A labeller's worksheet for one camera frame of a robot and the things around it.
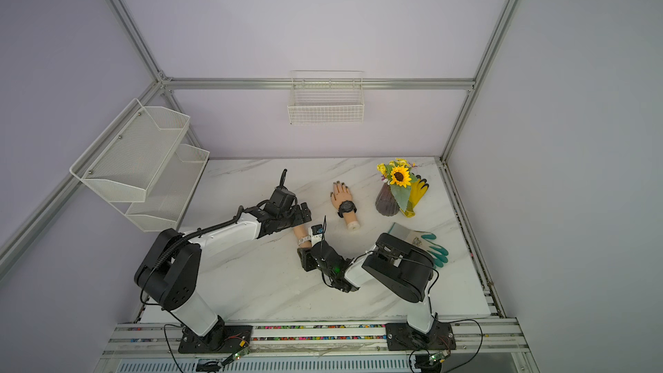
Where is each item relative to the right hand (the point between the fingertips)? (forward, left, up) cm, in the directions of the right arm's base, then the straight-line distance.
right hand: (305, 252), depth 92 cm
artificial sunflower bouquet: (+14, -32, +25) cm, 43 cm away
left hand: (+10, +2, +8) cm, 13 cm away
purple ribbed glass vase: (+16, -31, +7) cm, 35 cm away
